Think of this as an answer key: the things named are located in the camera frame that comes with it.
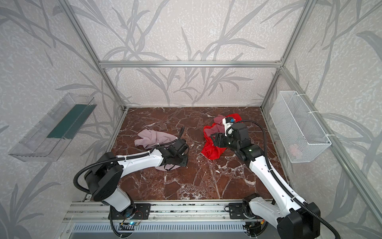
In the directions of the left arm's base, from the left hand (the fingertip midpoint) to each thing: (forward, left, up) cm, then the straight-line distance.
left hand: (188, 156), depth 88 cm
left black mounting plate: (-28, +24, -2) cm, 37 cm away
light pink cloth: (+13, +26, 0) cm, 29 cm away
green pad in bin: (0, +50, +31) cm, 58 cm away
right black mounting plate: (-27, -26, -3) cm, 38 cm away
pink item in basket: (-4, -55, +17) cm, 57 cm away
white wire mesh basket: (-4, -49, +30) cm, 58 cm away
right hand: (+6, -15, +19) cm, 25 cm away
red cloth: (+5, -13, -1) cm, 14 cm away
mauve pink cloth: (+20, -20, +2) cm, 28 cm away
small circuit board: (-33, +25, -4) cm, 41 cm away
